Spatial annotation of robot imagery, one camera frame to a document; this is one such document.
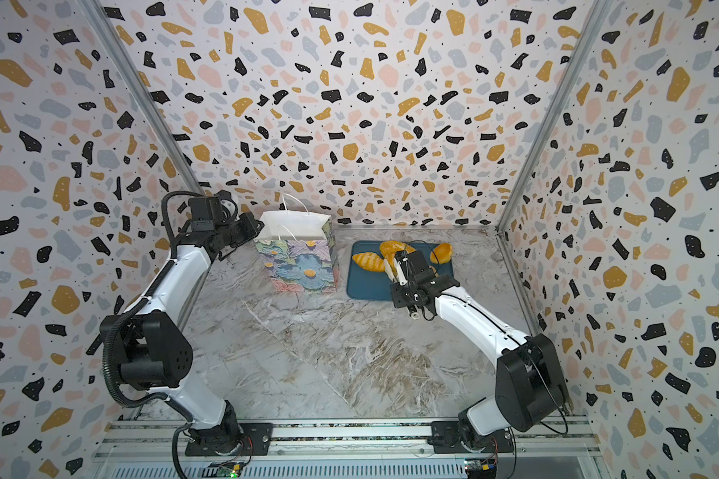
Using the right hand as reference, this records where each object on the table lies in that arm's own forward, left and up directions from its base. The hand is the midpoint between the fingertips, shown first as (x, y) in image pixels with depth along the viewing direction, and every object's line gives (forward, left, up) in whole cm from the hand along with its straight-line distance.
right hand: (395, 286), depth 86 cm
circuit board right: (-42, -20, -16) cm, 49 cm away
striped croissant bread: (+18, +8, -11) cm, 22 cm away
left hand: (+14, +38, +14) cm, 43 cm away
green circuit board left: (-43, +41, -14) cm, 61 cm away
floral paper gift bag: (+7, +28, +8) cm, 30 cm away
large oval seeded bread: (+23, +1, -11) cm, 26 cm away
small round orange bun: (+19, -17, -8) cm, 27 cm away
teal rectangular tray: (+10, +10, -15) cm, 21 cm away
